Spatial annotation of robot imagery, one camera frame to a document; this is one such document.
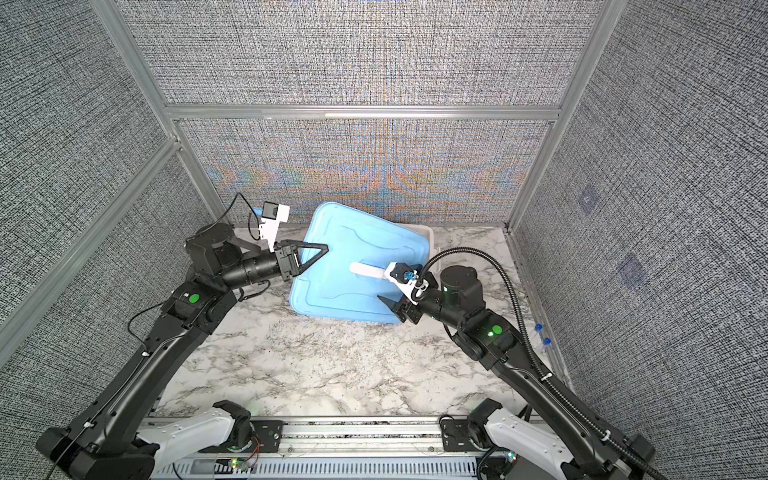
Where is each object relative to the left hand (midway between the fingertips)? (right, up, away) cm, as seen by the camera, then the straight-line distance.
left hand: (326, 250), depth 60 cm
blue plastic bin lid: (0, -8, +1) cm, 8 cm away
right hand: (+13, -6, +8) cm, 17 cm away
